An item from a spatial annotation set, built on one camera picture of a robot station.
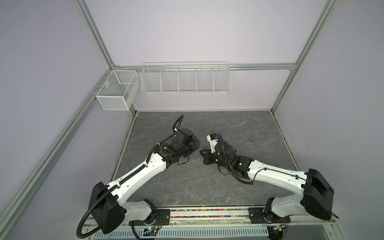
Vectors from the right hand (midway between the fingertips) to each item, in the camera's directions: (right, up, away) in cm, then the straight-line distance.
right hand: (199, 153), depth 77 cm
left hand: (0, +4, 0) cm, 4 cm away
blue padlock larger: (+3, +3, -5) cm, 7 cm away
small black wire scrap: (+37, +4, +27) cm, 46 cm away
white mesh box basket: (-55, +39, +25) cm, 72 cm away
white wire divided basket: (-9, +47, +22) cm, 52 cm away
